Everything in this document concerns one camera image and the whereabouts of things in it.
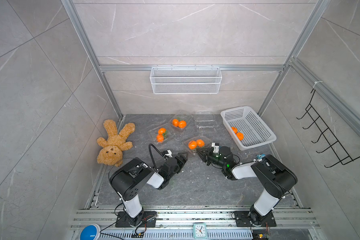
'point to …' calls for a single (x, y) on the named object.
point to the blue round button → (90, 232)
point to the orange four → (175, 122)
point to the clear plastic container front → (205, 122)
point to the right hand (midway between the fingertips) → (197, 150)
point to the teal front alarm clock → (200, 230)
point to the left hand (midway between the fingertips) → (189, 154)
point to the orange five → (161, 130)
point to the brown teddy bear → (111, 152)
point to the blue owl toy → (260, 156)
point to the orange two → (240, 136)
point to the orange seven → (192, 144)
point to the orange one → (235, 129)
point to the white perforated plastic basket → (256, 132)
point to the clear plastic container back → (187, 118)
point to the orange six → (160, 138)
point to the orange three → (182, 124)
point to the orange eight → (200, 143)
